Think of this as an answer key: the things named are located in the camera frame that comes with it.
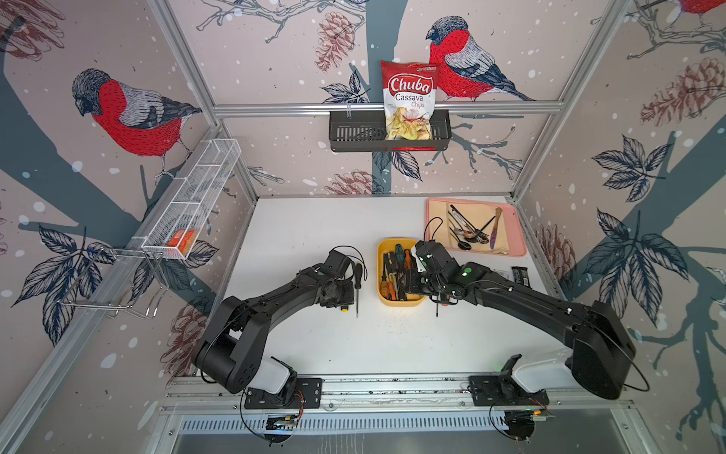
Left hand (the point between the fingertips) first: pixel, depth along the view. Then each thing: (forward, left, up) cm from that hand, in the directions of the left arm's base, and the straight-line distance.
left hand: (354, 292), depth 89 cm
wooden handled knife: (+24, -52, -4) cm, 58 cm away
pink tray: (+22, -61, -3) cm, 65 cm away
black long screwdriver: (+8, -1, -3) cm, 8 cm away
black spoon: (+20, -39, -2) cm, 44 cm away
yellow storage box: (+1, -11, -1) cm, 11 cm away
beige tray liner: (+30, -45, -4) cm, 54 cm away
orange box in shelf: (-1, +39, +29) cm, 49 cm away
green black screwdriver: (+11, -16, 0) cm, 19 cm away
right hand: (0, -14, +8) cm, 17 cm away
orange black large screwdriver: (-2, -29, -4) cm, 30 cm away
